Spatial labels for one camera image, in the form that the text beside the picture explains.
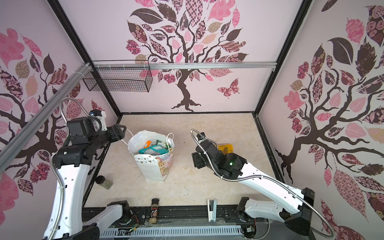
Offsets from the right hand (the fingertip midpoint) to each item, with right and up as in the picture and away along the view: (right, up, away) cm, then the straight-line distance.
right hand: (197, 152), depth 71 cm
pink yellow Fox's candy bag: (-29, +2, +13) cm, 32 cm away
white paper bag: (-23, -8, +2) cm, 24 cm away
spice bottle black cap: (-21, -32, -2) cm, 39 cm away
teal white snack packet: (-23, 0, +8) cm, 24 cm away
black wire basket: (-63, +52, +50) cm, 96 cm away
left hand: (-36, +10, -4) cm, 37 cm away
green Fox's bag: (-20, +2, +16) cm, 26 cm away
